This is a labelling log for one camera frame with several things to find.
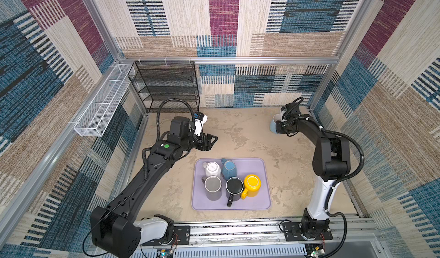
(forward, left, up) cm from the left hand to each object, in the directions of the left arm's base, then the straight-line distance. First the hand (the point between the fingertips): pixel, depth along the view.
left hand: (211, 136), depth 76 cm
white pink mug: (-9, 0, -14) cm, 16 cm away
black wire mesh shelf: (+45, +35, -3) cm, 57 cm away
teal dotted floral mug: (-8, -8, -15) cm, 19 cm away
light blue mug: (+18, -34, -14) cm, 41 cm away
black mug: (-17, -10, -15) cm, 25 cm away
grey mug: (-17, 0, -15) cm, 23 cm away
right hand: (+16, -39, -18) cm, 46 cm away
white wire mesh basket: (+1, +48, +9) cm, 48 cm away
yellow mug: (-15, -18, -15) cm, 28 cm away
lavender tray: (-2, -17, -26) cm, 31 cm away
